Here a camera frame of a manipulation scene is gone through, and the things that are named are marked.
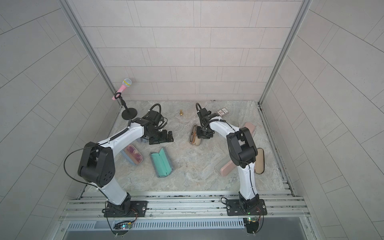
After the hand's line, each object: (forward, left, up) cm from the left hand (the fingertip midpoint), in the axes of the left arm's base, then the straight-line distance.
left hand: (170, 139), depth 89 cm
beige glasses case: (+3, -14, -4) cm, 14 cm away
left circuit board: (-41, +16, -5) cm, 45 cm away
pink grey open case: (-17, -31, 0) cm, 35 cm away
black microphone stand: (+25, +34, -6) cm, 43 cm away
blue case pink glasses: (-8, +21, -4) cm, 23 cm away
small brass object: (+25, -4, -5) cm, 26 cm away
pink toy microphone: (+28, +29, +19) cm, 45 cm away
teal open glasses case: (-12, +4, -6) cm, 14 cm away
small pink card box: (+26, -35, -4) cm, 43 cm away
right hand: (+6, -18, -5) cm, 19 cm away
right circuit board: (-41, -42, -7) cm, 59 cm away
